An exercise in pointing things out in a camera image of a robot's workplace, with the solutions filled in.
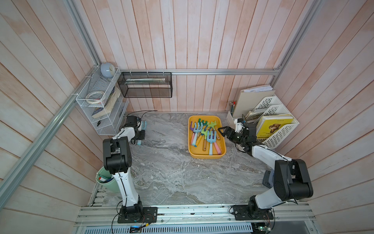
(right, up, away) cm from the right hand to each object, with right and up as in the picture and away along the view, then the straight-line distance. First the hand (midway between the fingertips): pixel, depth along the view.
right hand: (221, 130), depth 91 cm
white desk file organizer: (+31, +15, -3) cm, 35 cm away
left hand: (-56, -5, +12) cm, 57 cm away
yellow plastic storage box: (-15, -15, +5) cm, 22 cm away
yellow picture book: (+25, +3, -8) cm, 26 cm away
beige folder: (+18, +20, +2) cm, 27 cm away
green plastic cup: (-64, -25, -18) cm, 71 cm away
